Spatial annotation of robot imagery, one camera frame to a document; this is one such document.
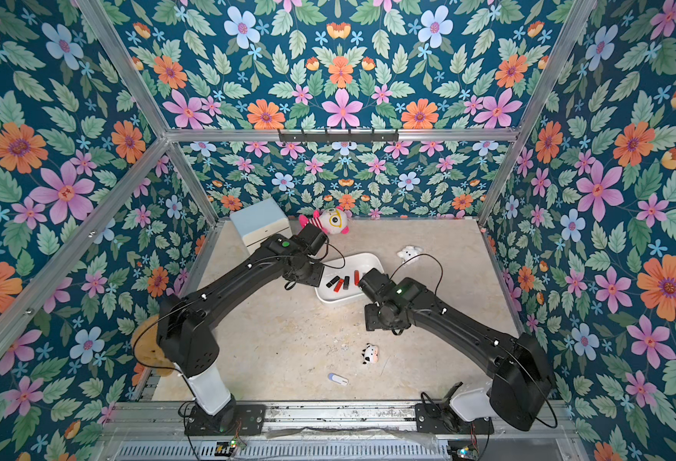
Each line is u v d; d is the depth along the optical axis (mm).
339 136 941
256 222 1005
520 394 395
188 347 450
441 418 649
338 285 994
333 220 1108
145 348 680
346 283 987
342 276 1012
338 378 804
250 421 736
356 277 1014
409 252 1045
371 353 827
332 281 996
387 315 556
